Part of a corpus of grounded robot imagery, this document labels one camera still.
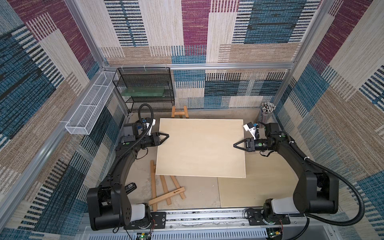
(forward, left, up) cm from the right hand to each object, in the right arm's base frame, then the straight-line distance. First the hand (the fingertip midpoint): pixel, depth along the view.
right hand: (236, 148), depth 78 cm
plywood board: (-14, -13, -5) cm, 20 cm away
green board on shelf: (+37, +53, +9) cm, 65 cm away
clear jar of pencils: (+27, -25, -3) cm, 37 cm away
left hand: (+6, +35, +2) cm, 36 cm away
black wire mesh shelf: (+50, +57, +4) cm, 76 cm away
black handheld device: (-14, +56, -15) cm, 60 cm away
